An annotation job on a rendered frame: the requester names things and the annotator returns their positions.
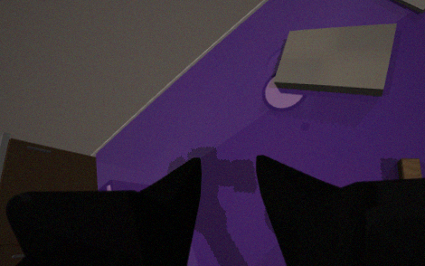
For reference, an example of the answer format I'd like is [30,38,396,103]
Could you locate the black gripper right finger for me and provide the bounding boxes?
[256,156,425,266]

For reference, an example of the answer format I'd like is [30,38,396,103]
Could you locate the grey flat rectangular slab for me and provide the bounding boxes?
[273,24,396,97]

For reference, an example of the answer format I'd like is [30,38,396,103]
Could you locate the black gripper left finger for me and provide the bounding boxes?
[5,157,202,266]

